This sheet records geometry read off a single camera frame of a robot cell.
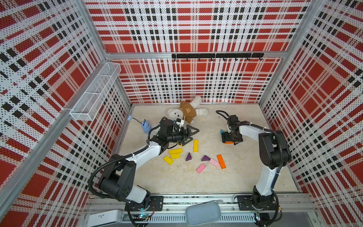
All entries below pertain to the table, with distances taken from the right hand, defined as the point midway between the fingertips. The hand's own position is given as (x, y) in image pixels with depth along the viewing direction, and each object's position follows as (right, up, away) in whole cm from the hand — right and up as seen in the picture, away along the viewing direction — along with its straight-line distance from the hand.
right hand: (231, 139), depth 98 cm
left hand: (-25, +6, -18) cm, 31 cm away
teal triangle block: (-6, +5, +6) cm, 9 cm away
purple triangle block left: (-30, -10, -10) cm, 33 cm away
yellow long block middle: (-39, -7, -5) cm, 40 cm away
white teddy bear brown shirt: (-30, +21, +10) cm, 38 cm away
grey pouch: (-23, -32, -29) cm, 49 cm away
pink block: (-14, -13, -10) cm, 21 cm away
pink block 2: (-23, -16, -12) cm, 30 cm away
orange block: (-4, -1, -7) cm, 8 cm away
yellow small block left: (-43, -12, -9) cm, 46 cm away
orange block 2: (-9, -13, -9) cm, 18 cm away
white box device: (-69, -31, -34) cm, 83 cm away
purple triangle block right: (-20, -10, -10) cm, 24 cm away
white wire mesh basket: (-98, +23, -5) cm, 101 cm away
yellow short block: (-39, -10, -8) cm, 41 cm away
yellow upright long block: (-25, -4, -2) cm, 26 cm away
